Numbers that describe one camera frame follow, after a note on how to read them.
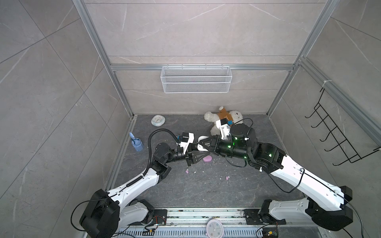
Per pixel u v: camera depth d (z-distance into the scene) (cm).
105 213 39
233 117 107
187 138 55
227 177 86
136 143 97
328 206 38
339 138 66
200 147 59
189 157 58
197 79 101
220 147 51
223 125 55
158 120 114
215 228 69
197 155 61
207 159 91
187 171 88
